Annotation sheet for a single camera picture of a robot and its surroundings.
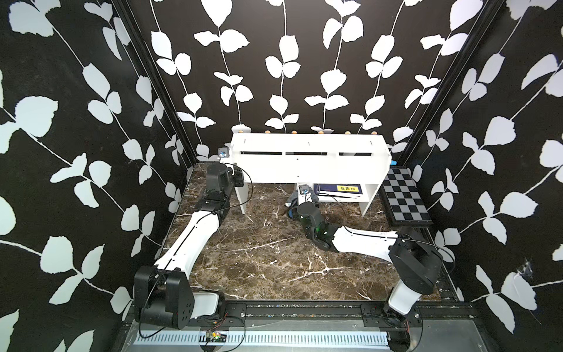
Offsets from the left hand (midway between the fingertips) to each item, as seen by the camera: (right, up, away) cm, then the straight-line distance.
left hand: (235, 160), depth 80 cm
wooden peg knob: (+54, +11, +5) cm, 55 cm away
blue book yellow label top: (+41, -11, +11) cm, 44 cm away
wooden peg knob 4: (+22, +12, +5) cm, 26 cm away
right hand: (+23, -13, +5) cm, 27 cm away
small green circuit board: (-4, -60, -8) cm, 61 cm away
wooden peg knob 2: (+43, +11, +6) cm, 45 cm away
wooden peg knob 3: (+33, +12, +6) cm, 35 cm away
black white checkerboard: (+74, -16, +22) cm, 79 cm away
